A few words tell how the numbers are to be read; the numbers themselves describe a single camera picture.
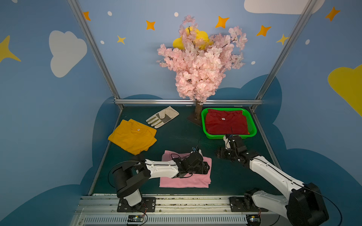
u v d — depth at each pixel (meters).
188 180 0.82
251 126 1.00
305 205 0.41
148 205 0.75
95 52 0.85
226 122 1.04
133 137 1.01
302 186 0.43
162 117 1.14
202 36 0.82
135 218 0.72
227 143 0.77
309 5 0.69
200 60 0.59
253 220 0.73
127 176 0.45
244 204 0.73
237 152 0.65
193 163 0.65
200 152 0.82
